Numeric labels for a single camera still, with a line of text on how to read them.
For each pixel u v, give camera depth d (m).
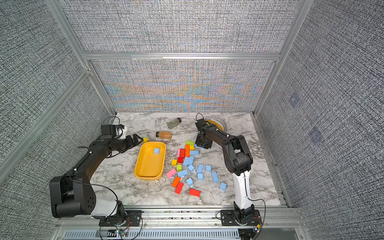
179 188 0.84
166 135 1.03
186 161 0.92
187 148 1.00
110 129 0.69
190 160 0.93
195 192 0.82
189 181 0.83
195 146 0.97
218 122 1.12
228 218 0.73
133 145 0.78
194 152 0.97
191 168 0.89
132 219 0.73
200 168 0.90
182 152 0.95
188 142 1.03
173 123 1.10
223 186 0.82
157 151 0.95
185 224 0.73
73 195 0.42
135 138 0.79
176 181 0.85
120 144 0.73
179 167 0.88
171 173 0.88
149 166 0.91
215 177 0.87
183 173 0.88
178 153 0.95
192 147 0.98
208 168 0.88
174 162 0.92
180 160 0.94
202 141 0.84
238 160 0.55
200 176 0.86
